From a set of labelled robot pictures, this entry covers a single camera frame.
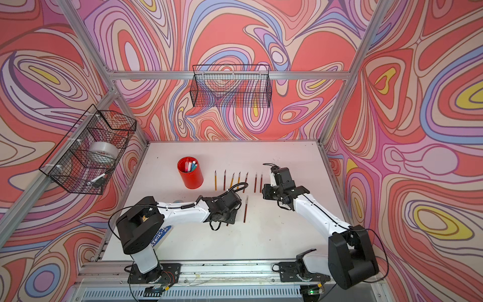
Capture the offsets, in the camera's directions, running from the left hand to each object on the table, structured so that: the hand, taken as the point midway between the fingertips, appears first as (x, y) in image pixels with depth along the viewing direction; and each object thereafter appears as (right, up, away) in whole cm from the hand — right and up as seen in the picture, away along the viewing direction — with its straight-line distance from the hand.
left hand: (236, 218), depth 88 cm
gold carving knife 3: (+1, +18, +14) cm, 23 cm away
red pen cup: (-23, +21, +6) cm, 32 cm away
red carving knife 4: (+5, +3, +2) cm, 6 cm away
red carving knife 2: (+5, +18, +14) cm, 23 cm away
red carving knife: (-7, +17, +14) cm, 23 cm away
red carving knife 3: (+10, +15, +13) cm, 23 cm away
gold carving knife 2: (-3, +16, +13) cm, 21 cm away
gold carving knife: (-12, +16, +13) cm, 24 cm away
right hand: (+14, +11, -2) cm, 18 cm away
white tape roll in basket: (-51, +31, -16) cm, 62 cm away
